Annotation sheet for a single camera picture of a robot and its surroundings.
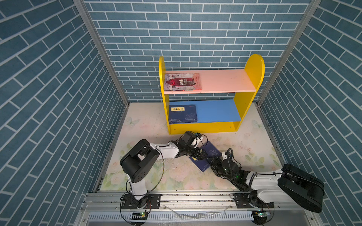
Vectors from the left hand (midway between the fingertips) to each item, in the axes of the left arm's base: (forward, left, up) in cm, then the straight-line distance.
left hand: (202, 154), depth 89 cm
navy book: (+22, +14, +14) cm, 30 cm away
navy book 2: (+3, -6, -2) cm, 7 cm away
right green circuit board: (-31, -28, -3) cm, 42 cm away
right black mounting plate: (-26, -19, -1) cm, 32 cm away
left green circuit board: (-31, +33, -6) cm, 46 cm away
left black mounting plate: (-25, +29, -2) cm, 38 cm away
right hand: (-5, -1, +2) cm, 5 cm away
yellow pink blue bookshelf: (+48, -2, +1) cm, 48 cm away
